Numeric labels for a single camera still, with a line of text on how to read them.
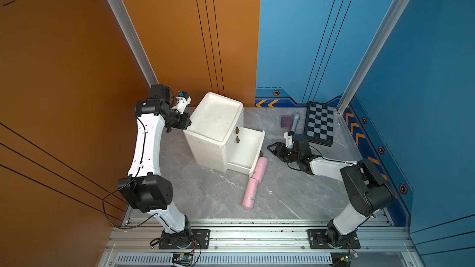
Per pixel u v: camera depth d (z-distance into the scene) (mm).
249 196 809
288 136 870
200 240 739
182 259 718
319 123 1087
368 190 469
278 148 832
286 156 819
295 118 1120
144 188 445
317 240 725
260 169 907
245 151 970
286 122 1089
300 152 738
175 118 649
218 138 760
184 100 707
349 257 696
